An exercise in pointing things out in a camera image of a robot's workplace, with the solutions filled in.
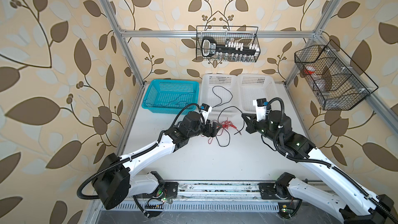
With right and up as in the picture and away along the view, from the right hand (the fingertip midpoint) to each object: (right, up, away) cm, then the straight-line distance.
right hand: (243, 116), depth 70 cm
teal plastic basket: (-43, +10, +42) cm, 61 cm away
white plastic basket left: (-5, +13, +45) cm, 47 cm away
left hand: (-11, -4, +6) cm, 14 cm away
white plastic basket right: (+18, +17, +46) cm, 52 cm away
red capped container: (+38, +23, +11) cm, 45 cm away
